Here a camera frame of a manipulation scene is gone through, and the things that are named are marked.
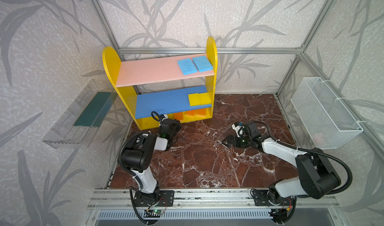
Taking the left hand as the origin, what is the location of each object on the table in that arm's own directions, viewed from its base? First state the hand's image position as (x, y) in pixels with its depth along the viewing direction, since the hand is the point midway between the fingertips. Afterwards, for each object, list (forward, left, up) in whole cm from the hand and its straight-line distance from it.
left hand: (183, 115), depth 97 cm
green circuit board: (-52, +9, -7) cm, 53 cm away
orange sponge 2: (+6, -12, -4) cm, 14 cm away
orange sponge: (+6, -5, -5) cm, 9 cm away
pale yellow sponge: (+6, +4, -9) cm, 11 cm away
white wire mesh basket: (-21, -67, +27) cm, 75 cm away
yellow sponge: (+8, -14, +8) cm, 18 cm away
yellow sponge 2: (+8, -7, +7) cm, 13 cm away
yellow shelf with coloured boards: (+31, +5, -5) cm, 32 cm away
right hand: (-15, -28, -2) cm, 32 cm away
